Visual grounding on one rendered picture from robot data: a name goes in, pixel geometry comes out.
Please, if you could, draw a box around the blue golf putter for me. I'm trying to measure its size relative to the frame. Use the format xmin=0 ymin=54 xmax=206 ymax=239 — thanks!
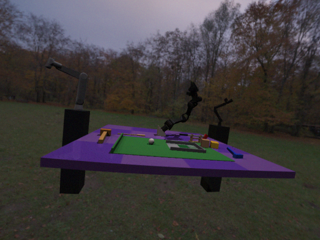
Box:
xmin=227 ymin=147 xmax=244 ymax=159

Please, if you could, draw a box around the brown wooden mallet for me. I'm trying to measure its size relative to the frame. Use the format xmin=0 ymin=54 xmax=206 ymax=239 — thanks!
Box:
xmin=98 ymin=128 xmax=112 ymax=144

